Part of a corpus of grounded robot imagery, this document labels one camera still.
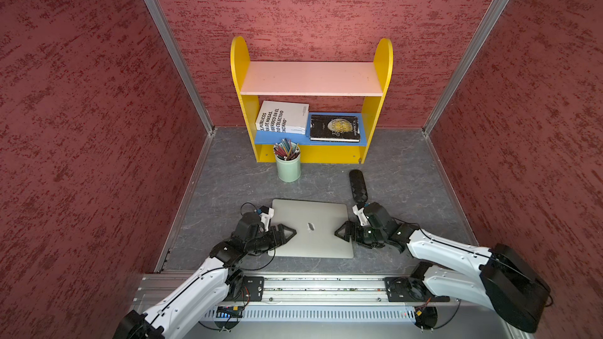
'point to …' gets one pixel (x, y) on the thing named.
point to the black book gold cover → (330, 128)
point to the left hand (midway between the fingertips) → (290, 241)
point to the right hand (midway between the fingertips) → (342, 242)
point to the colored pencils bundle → (286, 150)
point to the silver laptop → (315, 224)
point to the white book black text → (283, 117)
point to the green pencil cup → (289, 170)
